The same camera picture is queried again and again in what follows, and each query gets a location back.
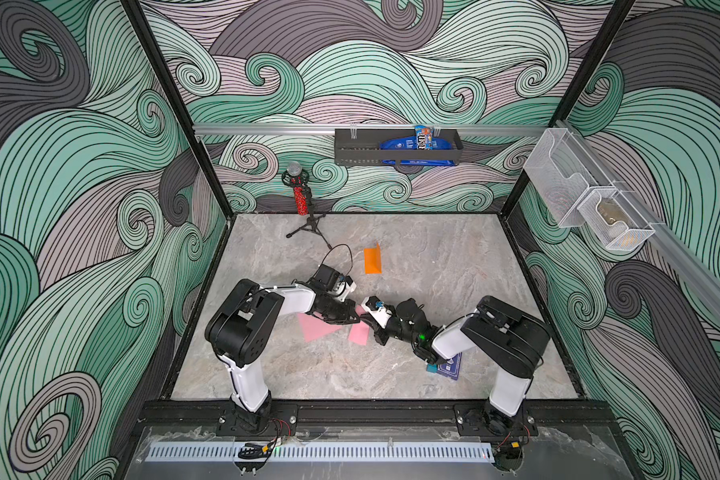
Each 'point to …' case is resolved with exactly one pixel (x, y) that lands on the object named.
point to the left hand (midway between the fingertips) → (359, 317)
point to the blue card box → (451, 370)
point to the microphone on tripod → (297, 177)
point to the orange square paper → (372, 260)
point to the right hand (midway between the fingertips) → (365, 314)
